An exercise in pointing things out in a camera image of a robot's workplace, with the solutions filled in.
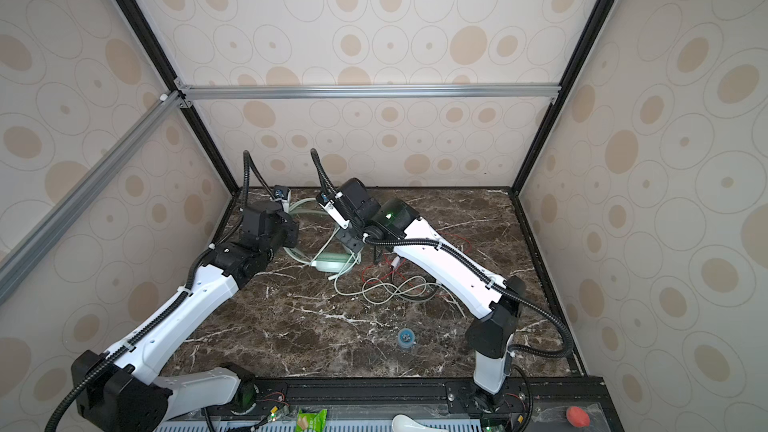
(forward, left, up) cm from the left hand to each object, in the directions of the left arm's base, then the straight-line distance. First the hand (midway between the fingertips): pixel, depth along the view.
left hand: (294, 213), depth 77 cm
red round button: (-42, -69, -23) cm, 84 cm away
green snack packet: (-43, -7, -22) cm, 49 cm away
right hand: (-4, -16, +1) cm, 16 cm away
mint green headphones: (-12, -10, -4) cm, 16 cm away
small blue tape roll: (-24, -29, -27) cm, 46 cm away
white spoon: (-43, -29, -24) cm, 57 cm away
